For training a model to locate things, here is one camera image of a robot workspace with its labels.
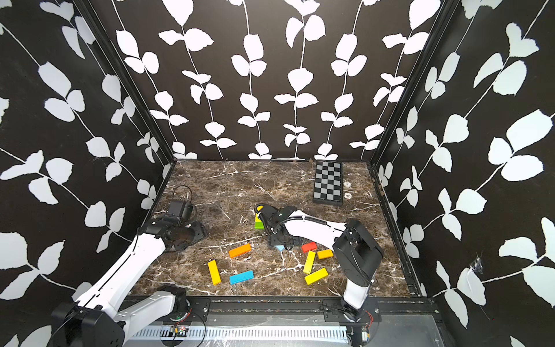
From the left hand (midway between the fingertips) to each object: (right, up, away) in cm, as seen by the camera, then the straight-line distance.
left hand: (202, 232), depth 82 cm
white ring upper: (+65, +18, +29) cm, 73 cm away
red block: (+42, -8, +8) cm, 44 cm away
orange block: (+12, -9, +7) cm, 17 cm away
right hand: (+29, -4, +5) cm, 30 cm away
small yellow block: (+48, -10, +5) cm, 49 cm away
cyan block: (+15, -17, -1) cm, 23 cm away
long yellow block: (+5, -16, 0) cm, 16 cm away
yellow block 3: (+44, -17, 0) cm, 47 cm away
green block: (+20, 0, +11) cm, 23 cm away
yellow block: (+19, +7, +23) cm, 31 cm away
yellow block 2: (+42, -13, +4) cm, 44 cm away
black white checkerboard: (+54, +17, +26) cm, 62 cm away
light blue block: (+30, -8, +6) cm, 32 cm away
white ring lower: (+63, +12, +26) cm, 69 cm away
